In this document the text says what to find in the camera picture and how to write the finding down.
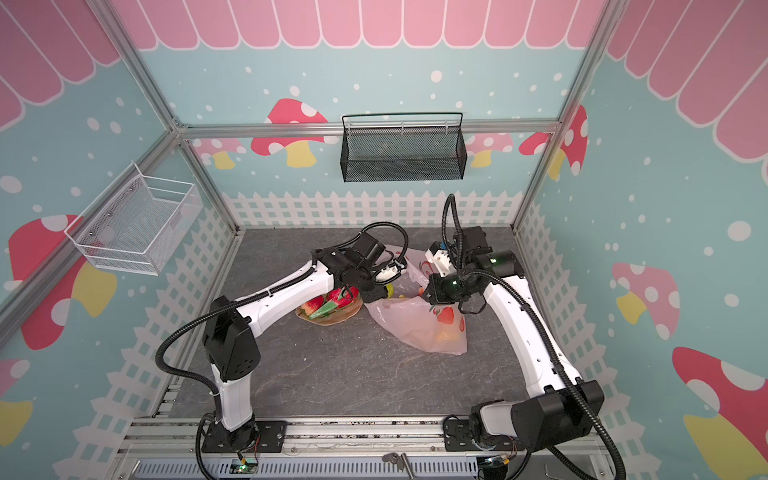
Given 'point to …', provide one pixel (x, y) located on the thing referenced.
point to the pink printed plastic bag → (408, 315)
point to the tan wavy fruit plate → (336, 316)
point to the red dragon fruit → (335, 299)
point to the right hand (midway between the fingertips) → (424, 296)
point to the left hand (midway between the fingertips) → (378, 289)
